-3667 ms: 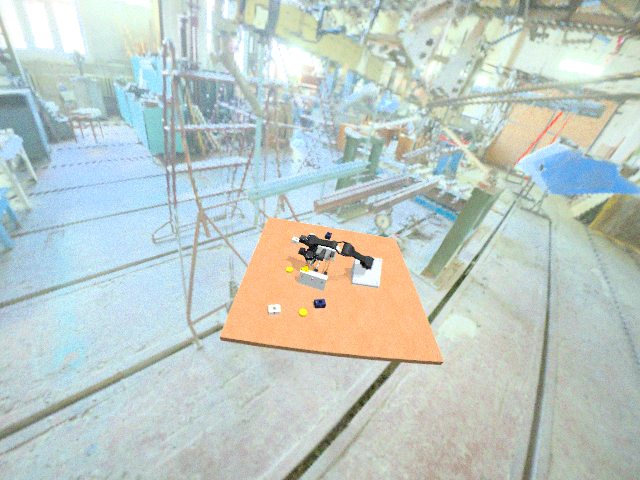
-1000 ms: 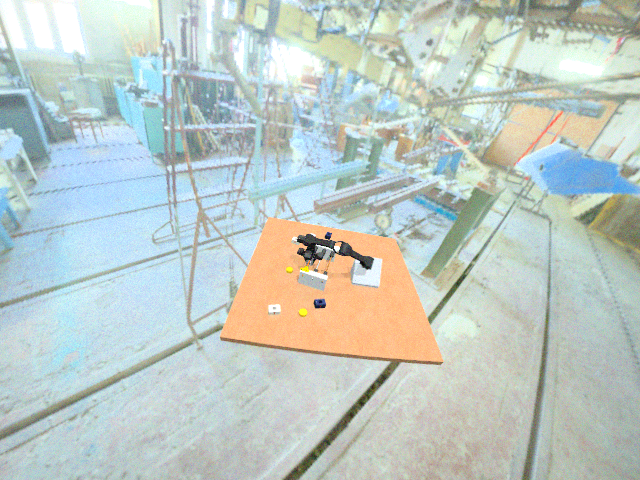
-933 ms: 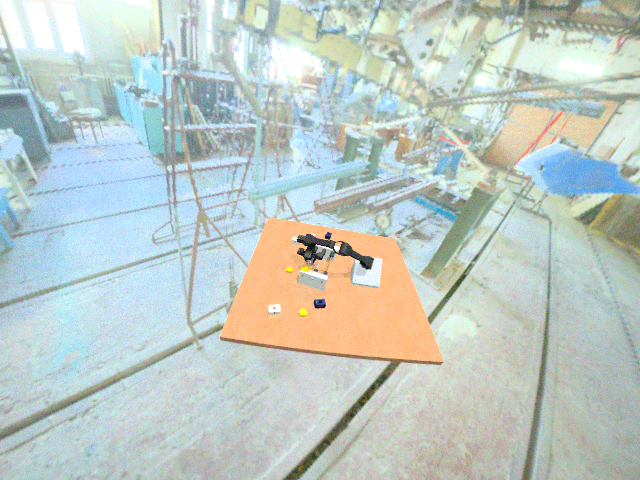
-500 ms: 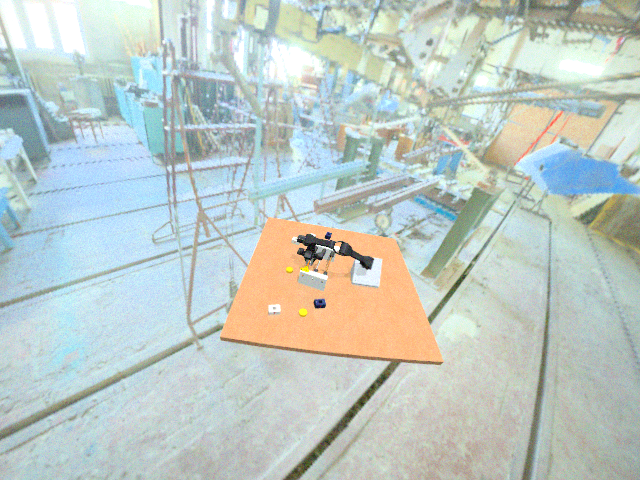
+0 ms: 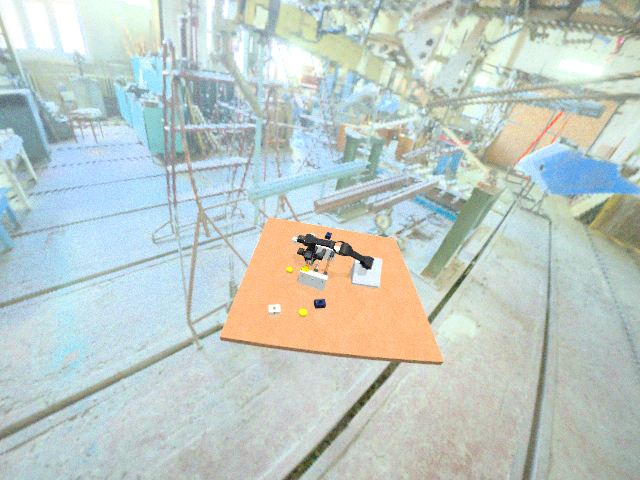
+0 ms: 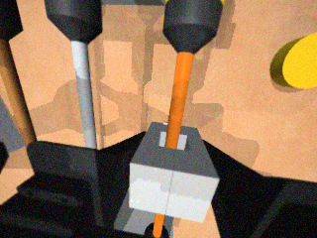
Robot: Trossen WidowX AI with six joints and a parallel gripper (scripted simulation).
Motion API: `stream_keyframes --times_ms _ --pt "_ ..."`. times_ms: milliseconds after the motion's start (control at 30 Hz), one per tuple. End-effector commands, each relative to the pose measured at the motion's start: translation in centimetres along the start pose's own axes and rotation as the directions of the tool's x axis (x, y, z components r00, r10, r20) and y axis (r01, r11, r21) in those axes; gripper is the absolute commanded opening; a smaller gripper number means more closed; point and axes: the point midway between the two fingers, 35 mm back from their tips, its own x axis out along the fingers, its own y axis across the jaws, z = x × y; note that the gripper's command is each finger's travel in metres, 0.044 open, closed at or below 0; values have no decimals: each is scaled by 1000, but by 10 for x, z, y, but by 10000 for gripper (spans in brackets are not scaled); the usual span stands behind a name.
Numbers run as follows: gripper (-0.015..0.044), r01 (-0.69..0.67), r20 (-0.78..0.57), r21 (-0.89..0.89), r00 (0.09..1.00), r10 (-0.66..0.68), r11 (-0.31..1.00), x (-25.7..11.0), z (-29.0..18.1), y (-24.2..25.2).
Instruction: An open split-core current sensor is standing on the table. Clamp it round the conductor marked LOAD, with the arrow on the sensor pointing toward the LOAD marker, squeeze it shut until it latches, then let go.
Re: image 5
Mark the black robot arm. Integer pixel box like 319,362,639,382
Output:
297,234,375,270

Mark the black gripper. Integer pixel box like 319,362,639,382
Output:
297,246,324,263

